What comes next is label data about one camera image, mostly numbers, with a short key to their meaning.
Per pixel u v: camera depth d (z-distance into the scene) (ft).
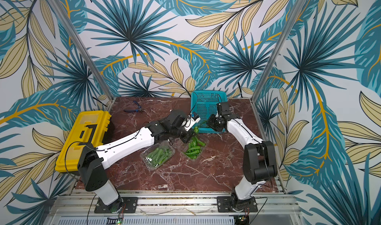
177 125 1.99
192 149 2.96
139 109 3.71
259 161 1.52
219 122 2.22
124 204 2.36
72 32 2.64
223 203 2.41
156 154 2.87
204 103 3.85
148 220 2.31
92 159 1.54
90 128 2.70
